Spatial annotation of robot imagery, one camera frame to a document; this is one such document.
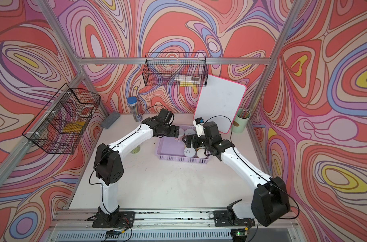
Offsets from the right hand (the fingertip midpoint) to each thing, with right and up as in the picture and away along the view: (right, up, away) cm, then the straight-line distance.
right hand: (191, 140), depth 82 cm
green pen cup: (+34, +14, +17) cm, 41 cm away
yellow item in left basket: (-57, +7, -10) cm, 58 cm away
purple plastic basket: (-13, -7, +14) cm, 21 cm away
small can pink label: (0, -8, +9) cm, 12 cm away
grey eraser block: (-62, +13, +33) cm, 71 cm away
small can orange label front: (0, +4, +19) cm, 20 cm away
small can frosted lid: (+6, -8, +8) cm, 13 cm away
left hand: (-10, +5, +9) cm, 14 cm away
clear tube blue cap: (-40, +23, +21) cm, 50 cm away
